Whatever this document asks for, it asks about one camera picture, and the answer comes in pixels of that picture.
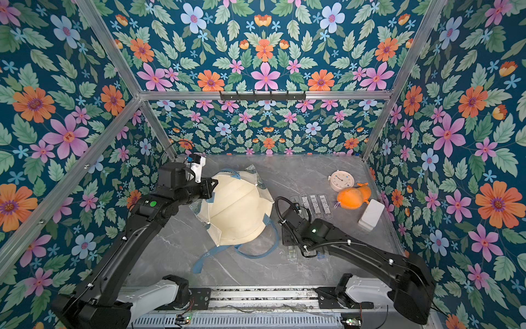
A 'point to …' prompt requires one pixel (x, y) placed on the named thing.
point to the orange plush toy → (352, 199)
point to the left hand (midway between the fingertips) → (219, 180)
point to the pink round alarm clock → (340, 179)
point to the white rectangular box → (371, 214)
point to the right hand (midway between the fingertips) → (290, 233)
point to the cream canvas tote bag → (237, 215)
